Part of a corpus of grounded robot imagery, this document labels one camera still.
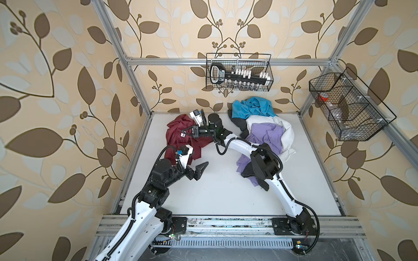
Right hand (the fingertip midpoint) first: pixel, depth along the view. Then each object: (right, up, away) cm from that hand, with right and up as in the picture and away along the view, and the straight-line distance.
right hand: (182, 131), depth 85 cm
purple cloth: (+46, -2, +14) cm, 48 cm away
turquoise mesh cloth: (+42, +17, +23) cm, 51 cm away
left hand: (+11, -11, -14) cm, 21 cm away
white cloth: (+60, -3, +8) cm, 61 cm away
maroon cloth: (-4, +1, -1) cm, 4 cm away
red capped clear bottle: (+74, +7, -12) cm, 75 cm away
